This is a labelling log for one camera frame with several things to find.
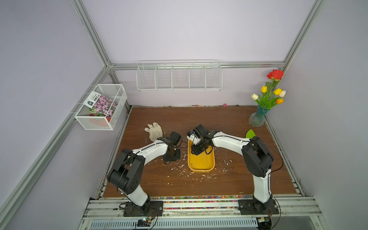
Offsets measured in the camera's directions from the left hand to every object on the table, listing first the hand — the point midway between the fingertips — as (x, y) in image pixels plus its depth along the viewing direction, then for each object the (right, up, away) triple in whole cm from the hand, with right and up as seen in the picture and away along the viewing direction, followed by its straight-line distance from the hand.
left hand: (176, 159), depth 89 cm
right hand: (+11, +5, +3) cm, 13 cm away
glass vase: (+57, +25, +13) cm, 64 cm away
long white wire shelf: (+1, +56, +9) cm, 57 cm away
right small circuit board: (+46, -28, -18) cm, 57 cm away
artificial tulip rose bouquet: (+62, +41, +4) cm, 74 cm away
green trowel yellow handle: (+53, +14, +14) cm, 57 cm away
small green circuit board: (-15, -27, -18) cm, 36 cm away
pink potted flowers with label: (-38, +32, -16) cm, 52 cm away
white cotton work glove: (-17, +16, +16) cm, 28 cm away
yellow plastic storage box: (+17, -2, 0) cm, 17 cm away
